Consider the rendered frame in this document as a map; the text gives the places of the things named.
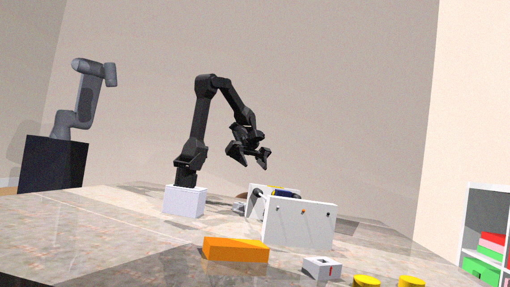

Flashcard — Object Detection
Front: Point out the yellow cylinder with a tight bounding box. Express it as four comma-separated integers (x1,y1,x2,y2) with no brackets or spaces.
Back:
352,274,381,287
398,275,425,287

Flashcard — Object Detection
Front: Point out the orange rectangular block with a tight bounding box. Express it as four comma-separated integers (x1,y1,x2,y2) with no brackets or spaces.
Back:
203,236,270,262

